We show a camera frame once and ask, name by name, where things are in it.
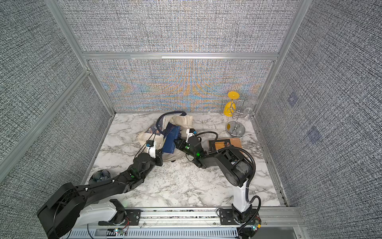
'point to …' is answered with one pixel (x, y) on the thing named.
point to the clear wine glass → (249, 112)
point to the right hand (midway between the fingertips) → (172, 136)
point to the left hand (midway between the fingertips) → (165, 148)
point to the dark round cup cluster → (100, 175)
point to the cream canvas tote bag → (186, 121)
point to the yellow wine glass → (230, 106)
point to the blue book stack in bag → (172, 133)
